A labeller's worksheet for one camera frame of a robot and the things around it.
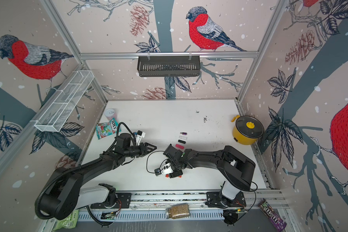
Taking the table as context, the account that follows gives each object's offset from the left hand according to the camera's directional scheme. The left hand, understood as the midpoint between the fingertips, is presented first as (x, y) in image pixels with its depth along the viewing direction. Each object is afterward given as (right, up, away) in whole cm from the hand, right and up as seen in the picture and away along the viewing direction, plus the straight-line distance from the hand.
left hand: (156, 147), depth 82 cm
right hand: (+7, -13, +3) cm, 15 cm away
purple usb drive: (+17, +5, +19) cm, 25 cm away
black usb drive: (+15, 0, +14) cm, 20 cm away
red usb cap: (+6, -16, -1) cm, 18 cm away
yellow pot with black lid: (+58, +9, +11) cm, 60 cm away
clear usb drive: (+16, +3, +16) cm, 23 cm away
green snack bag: (-40, -33, -15) cm, 54 cm away
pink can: (-39, +19, +25) cm, 50 cm away
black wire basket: (+6, +54, +23) cm, 59 cm away
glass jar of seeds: (+13, -27, -15) cm, 33 cm away
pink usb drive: (+13, -2, +12) cm, 18 cm away
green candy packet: (-39, +8, +17) cm, 43 cm away
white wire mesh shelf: (-51, +19, -9) cm, 55 cm away
